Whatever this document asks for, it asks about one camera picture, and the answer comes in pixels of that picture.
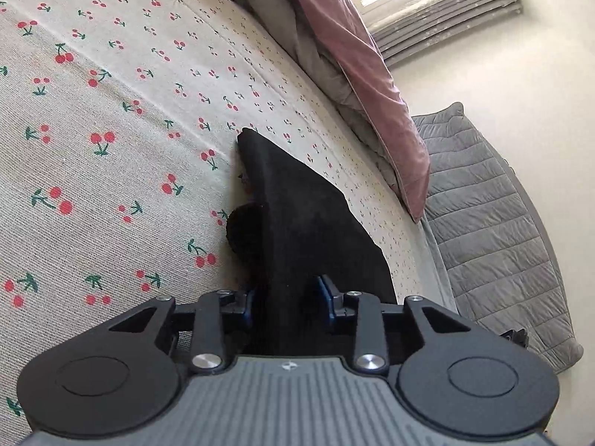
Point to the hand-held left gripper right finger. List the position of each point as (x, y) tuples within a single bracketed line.
[(324, 302)]

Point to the grey pleated curtain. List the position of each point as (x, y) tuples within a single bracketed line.
[(441, 23)]

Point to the black pants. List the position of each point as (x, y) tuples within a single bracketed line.
[(297, 223)]

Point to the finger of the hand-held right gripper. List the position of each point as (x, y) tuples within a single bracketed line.
[(517, 338)]

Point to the cherry print bed sheet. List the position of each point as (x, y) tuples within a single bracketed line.
[(116, 102)]

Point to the grey quilted headboard cover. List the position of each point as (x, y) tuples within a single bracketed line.
[(492, 223)]

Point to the pink and grey duvet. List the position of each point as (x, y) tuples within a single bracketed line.
[(353, 55)]

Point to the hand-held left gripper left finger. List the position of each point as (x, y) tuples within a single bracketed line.
[(249, 309)]

